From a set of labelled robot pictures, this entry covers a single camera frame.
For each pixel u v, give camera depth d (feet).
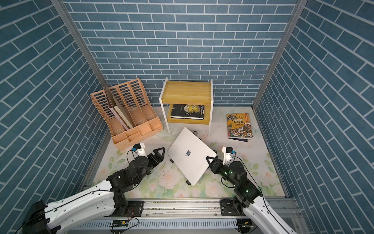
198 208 2.48
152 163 2.23
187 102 2.60
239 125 3.51
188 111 3.07
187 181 2.68
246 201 1.84
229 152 2.29
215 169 2.19
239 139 3.27
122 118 2.87
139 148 2.26
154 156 2.21
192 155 2.70
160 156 2.26
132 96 3.55
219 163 2.22
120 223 2.36
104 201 1.69
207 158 2.47
